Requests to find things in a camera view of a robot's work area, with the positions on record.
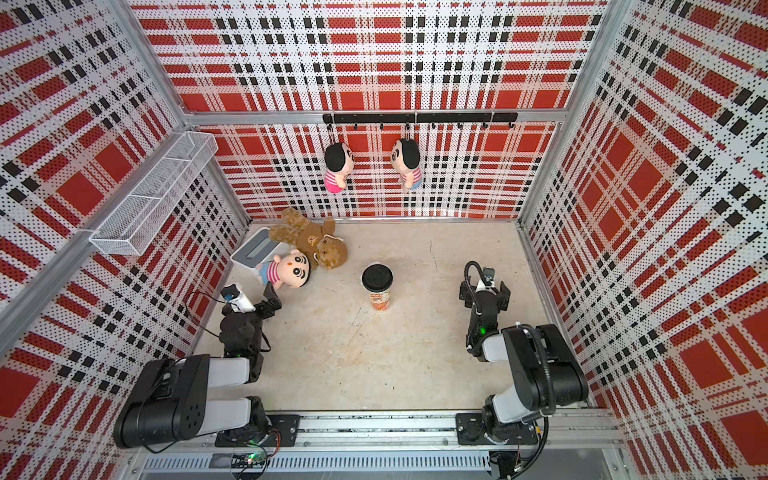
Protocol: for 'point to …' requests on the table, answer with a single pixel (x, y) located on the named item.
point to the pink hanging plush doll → (339, 162)
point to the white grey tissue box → (258, 248)
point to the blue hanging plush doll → (405, 156)
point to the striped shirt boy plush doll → (292, 269)
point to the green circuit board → (255, 457)
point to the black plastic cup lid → (377, 278)
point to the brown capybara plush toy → (320, 243)
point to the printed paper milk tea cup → (380, 300)
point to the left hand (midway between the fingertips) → (263, 285)
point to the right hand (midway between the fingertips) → (490, 279)
